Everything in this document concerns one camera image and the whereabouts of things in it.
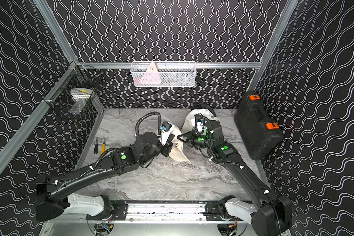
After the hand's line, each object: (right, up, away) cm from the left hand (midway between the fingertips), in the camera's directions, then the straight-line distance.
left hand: (174, 133), depth 66 cm
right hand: (+1, -2, +5) cm, 5 cm away
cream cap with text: (+2, -9, +5) cm, 11 cm away
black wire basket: (-55, +21, +14) cm, 60 cm away
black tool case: (+47, -2, +14) cm, 49 cm away
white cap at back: (+9, +4, +31) cm, 33 cm away
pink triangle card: (-14, +34, +24) cm, 44 cm away
